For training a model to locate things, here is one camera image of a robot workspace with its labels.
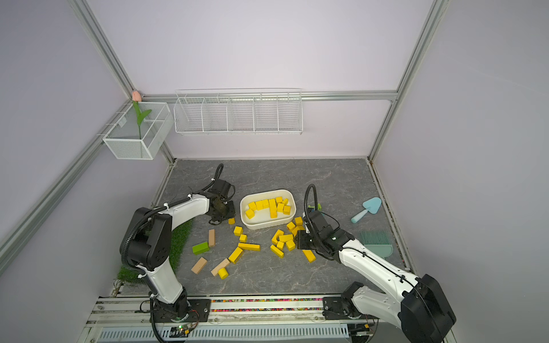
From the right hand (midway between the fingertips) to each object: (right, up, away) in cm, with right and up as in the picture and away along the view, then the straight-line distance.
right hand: (298, 236), depth 83 cm
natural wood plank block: (-37, -3, +8) cm, 38 cm away
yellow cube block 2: (-21, +10, +16) cm, 28 cm away
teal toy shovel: (+37, +10, +18) cm, 42 cm away
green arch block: (+6, +13, -9) cm, 17 cm away
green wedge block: (-40, -6, +3) cm, 41 cm away
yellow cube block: (-17, +10, +16) cm, 26 cm away
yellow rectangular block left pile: (-25, -8, +1) cm, 27 cm away
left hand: (-29, +6, +12) cm, 32 cm away
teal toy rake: (+34, -4, +5) cm, 34 cm away
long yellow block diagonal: (+5, -8, +3) cm, 10 cm away
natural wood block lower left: (-39, -11, 0) cm, 41 cm away
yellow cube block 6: (-7, +10, +14) cm, 18 cm away
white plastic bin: (-14, +9, +17) cm, 23 cm away
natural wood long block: (-33, -13, -2) cm, 35 cm away
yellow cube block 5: (-8, +13, +18) cm, 24 cm away
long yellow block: (-11, +9, +14) cm, 20 cm away
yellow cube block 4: (-15, +11, +16) cm, 24 cm away
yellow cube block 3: (-21, +7, +13) cm, 26 cm away
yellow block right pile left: (-8, -7, +2) cm, 11 cm away
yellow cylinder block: (-29, +4, +11) cm, 31 cm away
